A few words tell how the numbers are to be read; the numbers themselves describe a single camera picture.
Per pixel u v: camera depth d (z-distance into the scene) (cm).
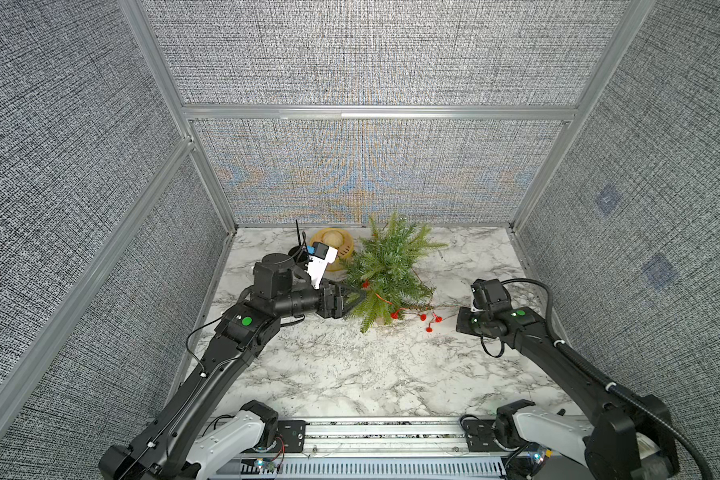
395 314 71
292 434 73
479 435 73
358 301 61
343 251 107
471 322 73
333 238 108
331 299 57
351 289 59
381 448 73
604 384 43
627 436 39
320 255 59
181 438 39
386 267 70
